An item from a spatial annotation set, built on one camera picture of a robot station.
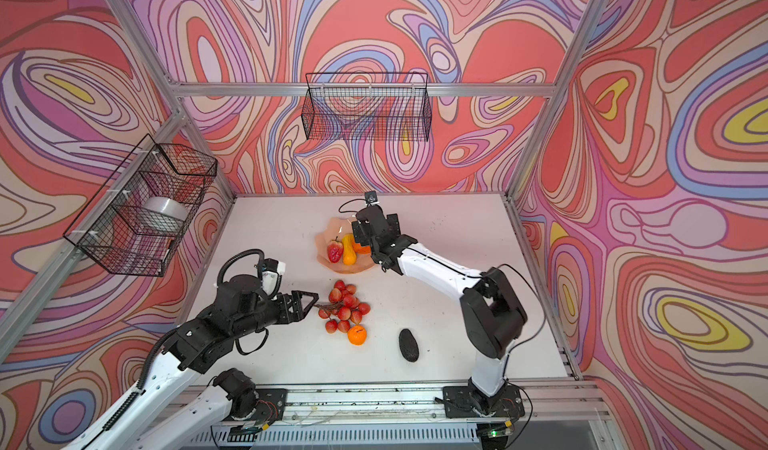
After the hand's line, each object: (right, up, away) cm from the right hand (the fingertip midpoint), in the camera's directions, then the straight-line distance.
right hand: (376, 224), depth 88 cm
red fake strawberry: (-14, -8, +10) cm, 19 cm away
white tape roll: (-51, +2, -17) cm, 54 cm away
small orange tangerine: (-5, -31, -6) cm, 32 cm away
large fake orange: (-6, -8, +11) cm, 15 cm away
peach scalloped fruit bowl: (-15, -1, +19) cm, 24 cm away
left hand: (-15, -18, -16) cm, 28 cm away
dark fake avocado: (+9, -33, -8) cm, 35 cm away
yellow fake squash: (-9, -10, +10) cm, 17 cm away
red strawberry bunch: (-9, -24, -3) cm, 26 cm away
